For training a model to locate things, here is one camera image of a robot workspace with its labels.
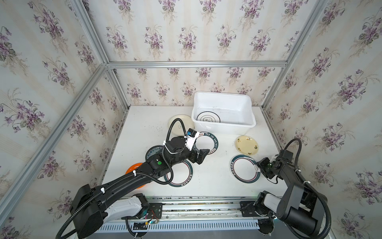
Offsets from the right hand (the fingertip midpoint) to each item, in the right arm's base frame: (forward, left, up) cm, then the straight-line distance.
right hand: (258, 167), depth 87 cm
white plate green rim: (0, +8, -1) cm, 8 cm away
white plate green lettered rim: (+19, +30, +1) cm, 35 cm away
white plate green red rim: (-3, +45, -2) cm, 45 cm away
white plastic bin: (+47, +13, -2) cm, 49 cm away
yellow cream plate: (+16, +2, -1) cm, 16 cm away
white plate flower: (+41, +26, 0) cm, 49 cm away
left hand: (+3, +34, +23) cm, 41 cm away
